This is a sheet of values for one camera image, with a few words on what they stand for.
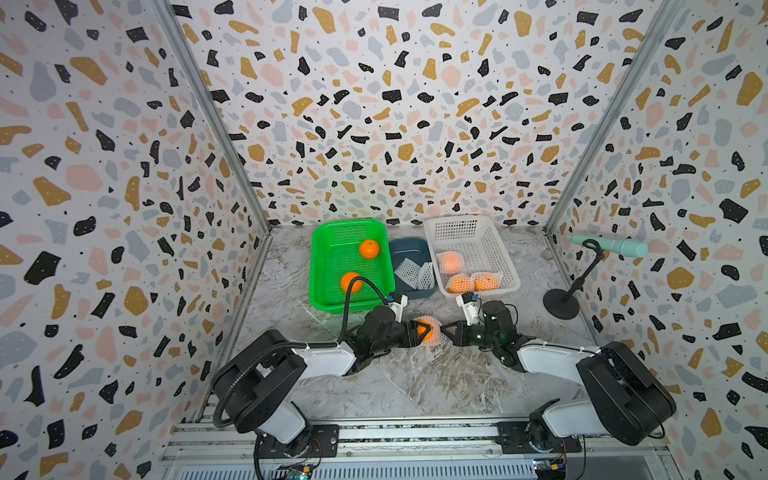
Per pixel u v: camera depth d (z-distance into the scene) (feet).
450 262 3.38
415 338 2.50
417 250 3.70
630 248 2.34
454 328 2.65
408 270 3.38
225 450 2.39
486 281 3.20
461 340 2.56
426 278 3.20
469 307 2.70
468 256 3.71
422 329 2.68
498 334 2.32
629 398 1.44
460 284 3.19
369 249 3.60
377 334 2.18
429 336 2.68
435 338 2.74
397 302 2.61
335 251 3.72
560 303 3.29
